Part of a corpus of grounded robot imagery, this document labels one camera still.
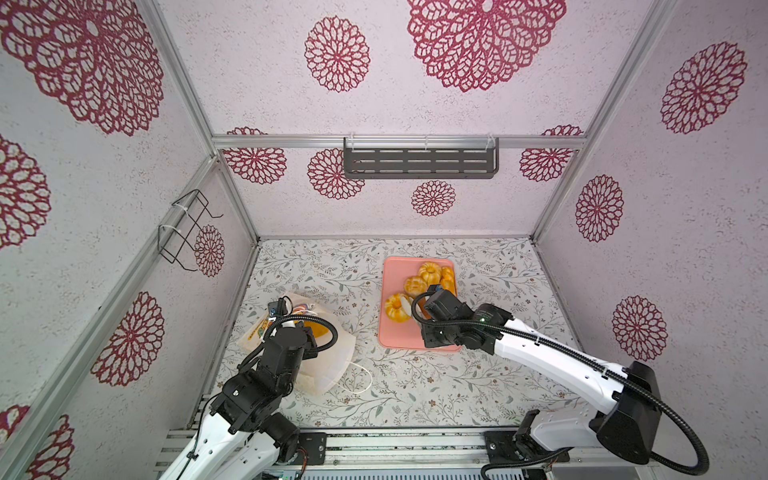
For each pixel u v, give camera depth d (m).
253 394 0.49
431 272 1.06
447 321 0.58
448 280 1.06
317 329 0.87
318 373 0.83
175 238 0.75
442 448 0.76
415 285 1.01
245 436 0.46
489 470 0.64
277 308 0.57
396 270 1.11
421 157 0.97
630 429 0.39
